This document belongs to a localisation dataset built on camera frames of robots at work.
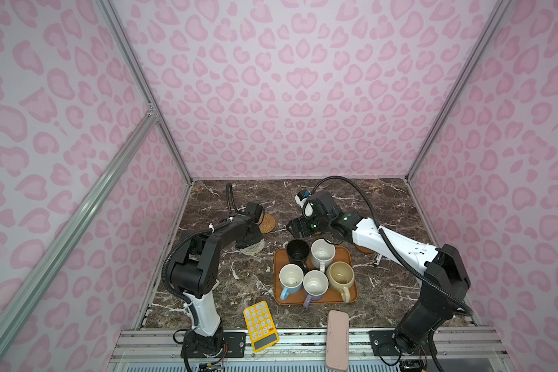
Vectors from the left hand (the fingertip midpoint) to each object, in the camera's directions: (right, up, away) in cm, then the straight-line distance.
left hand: (254, 237), depth 98 cm
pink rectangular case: (+30, -30, -23) cm, 48 cm away
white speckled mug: (+28, -5, -6) cm, 29 cm away
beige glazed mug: (+33, -13, -12) cm, 38 cm away
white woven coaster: (0, -4, -3) cm, 5 cm away
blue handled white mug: (+15, -13, -12) cm, 23 cm away
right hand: (+18, +8, -14) cm, 24 cm away
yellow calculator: (+5, -25, -22) cm, 34 cm away
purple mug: (+24, -15, -13) cm, 31 cm away
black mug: (+18, -4, -8) cm, 20 cm away
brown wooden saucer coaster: (+33, +4, -41) cm, 52 cm away
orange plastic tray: (+30, -18, -17) cm, 39 cm away
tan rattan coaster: (+5, +5, +6) cm, 9 cm away
